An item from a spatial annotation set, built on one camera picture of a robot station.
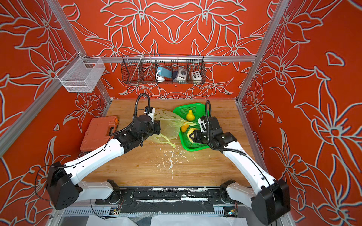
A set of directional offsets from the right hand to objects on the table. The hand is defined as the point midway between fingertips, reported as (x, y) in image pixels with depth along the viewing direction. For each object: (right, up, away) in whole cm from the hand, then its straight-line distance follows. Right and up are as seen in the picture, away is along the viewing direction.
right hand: (189, 136), depth 77 cm
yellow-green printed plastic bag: (-12, +5, +15) cm, 19 cm away
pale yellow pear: (+3, +10, +25) cm, 27 cm away
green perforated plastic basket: (+10, +14, +30) cm, 34 cm away
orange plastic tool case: (-60, 0, +15) cm, 62 cm away
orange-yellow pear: (-2, +3, +18) cm, 18 cm away
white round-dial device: (-4, +38, +13) cm, 41 cm away
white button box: (+6, +39, +17) cm, 43 cm away
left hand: (-17, +9, +1) cm, 19 cm away
